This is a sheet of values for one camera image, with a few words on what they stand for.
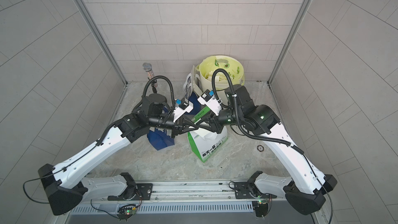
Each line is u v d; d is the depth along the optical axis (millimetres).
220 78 925
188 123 574
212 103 508
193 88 810
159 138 792
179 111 533
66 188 379
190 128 586
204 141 720
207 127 545
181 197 707
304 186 364
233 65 923
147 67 826
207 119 510
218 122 511
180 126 522
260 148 846
